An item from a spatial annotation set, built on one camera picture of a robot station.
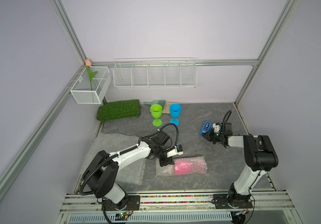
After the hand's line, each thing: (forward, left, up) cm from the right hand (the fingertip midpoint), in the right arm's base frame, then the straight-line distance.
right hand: (201, 133), depth 99 cm
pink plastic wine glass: (-26, +14, +5) cm, 30 cm away
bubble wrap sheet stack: (-27, +48, -1) cm, 55 cm away
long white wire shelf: (+36, +33, +26) cm, 55 cm away
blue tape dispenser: (+4, -4, +2) cm, 6 cm away
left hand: (-23, +22, +5) cm, 33 cm away
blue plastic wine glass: (+11, +19, +12) cm, 25 cm away
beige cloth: (+24, +25, 0) cm, 34 cm away
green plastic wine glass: (+13, +32, +10) cm, 36 cm away
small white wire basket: (+19, +73, +28) cm, 80 cm away
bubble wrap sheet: (-27, +24, +4) cm, 36 cm away
